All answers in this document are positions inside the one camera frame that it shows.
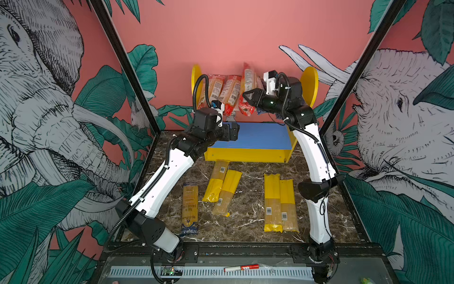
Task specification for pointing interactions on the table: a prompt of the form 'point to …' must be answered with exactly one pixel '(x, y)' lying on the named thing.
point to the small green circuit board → (169, 271)
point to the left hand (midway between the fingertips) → (231, 123)
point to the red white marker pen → (255, 266)
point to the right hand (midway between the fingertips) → (244, 92)
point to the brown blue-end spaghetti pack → (190, 221)
